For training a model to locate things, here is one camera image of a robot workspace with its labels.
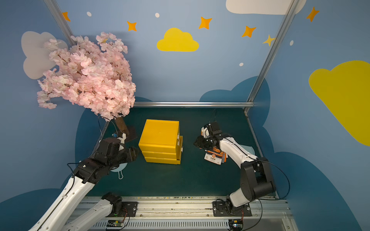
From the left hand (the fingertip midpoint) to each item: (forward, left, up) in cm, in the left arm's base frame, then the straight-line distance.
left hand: (133, 148), depth 74 cm
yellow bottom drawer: (+1, -15, -17) cm, 23 cm away
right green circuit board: (-30, -54, -24) cm, 66 cm away
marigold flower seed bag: (+6, -46, -20) cm, 50 cm away
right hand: (+11, -35, -11) cm, 38 cm away
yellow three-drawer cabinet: (+14, -10, 0) cm, 17 cm away
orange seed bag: (+8, -54, -22) cm, 59 cm away
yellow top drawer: (+3, -14, 0) cm, 14 cm away
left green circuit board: (-31, +8, -23) cm, 39 cm away
